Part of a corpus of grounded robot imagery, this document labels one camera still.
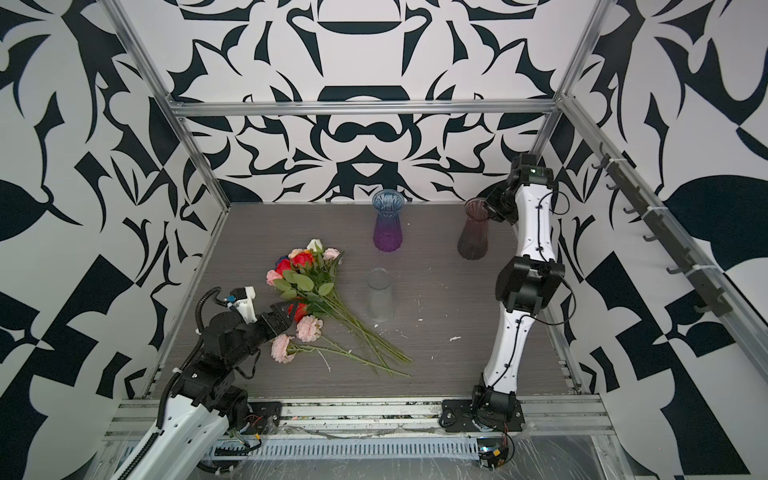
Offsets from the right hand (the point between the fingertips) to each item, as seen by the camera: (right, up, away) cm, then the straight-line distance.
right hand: (491, 207), depth 90 cm
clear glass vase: (-33, -24, -8) cm, 42 cm away
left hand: (-56, -26, -12) cm, 63 cm away
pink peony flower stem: (-53, -34, -6) cm, 63 cm away
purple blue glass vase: (-30, -6, +6) cm, 32 cm away
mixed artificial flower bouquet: (-49, -35, -1) cm, 60 cm away
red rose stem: (-56, -30, -2) cm, 64 cm away
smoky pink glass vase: (0, -11, +18) cm, 21 cm away
